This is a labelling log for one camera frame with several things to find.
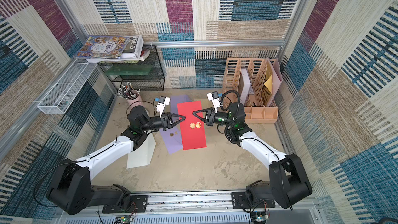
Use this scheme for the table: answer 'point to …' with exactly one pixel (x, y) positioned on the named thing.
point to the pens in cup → (128, 92)
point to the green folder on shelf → (129, 70)
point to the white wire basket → (59, 99)
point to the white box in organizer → (246, 87)
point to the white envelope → (142, 155)
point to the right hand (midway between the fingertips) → (193, 112)
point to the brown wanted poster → (266, 93)
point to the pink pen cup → (135, 102)
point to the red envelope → (192, 127)
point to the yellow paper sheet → (268, 84)
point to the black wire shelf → (155, 81)
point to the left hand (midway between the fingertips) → (183, 119)
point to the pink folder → (276, 80)
